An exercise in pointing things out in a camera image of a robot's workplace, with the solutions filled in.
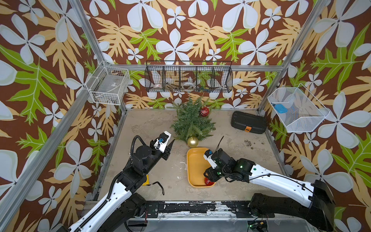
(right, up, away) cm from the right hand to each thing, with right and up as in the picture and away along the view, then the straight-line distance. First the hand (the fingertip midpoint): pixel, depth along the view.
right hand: (205, 172), depth 77 cm
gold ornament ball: (-7, +18, -6) cm, 20 cm away
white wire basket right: (+55, +32, +1) cm, 64 cm away
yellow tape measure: (-32, -8, +5) cm, 34 cm away
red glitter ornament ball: (+2, -6, +1) cm, 6 cm away
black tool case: (+40, +27, +28) cm, 56 cm away
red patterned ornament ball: (-1, +33, -5) cm, 34 cm away
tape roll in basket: (-9, +54, +21) cm, 58 cm away
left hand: (-18, +21, -8) cm, 29 cm away
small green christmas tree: (-8, +27, 0) cm, 28 cm away
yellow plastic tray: (-4, +1, +11) cm, 12 cm away
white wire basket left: (-57, +50, +8) cm, 77 cm away
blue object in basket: (+46, +36, +7) cm, 59 cm away
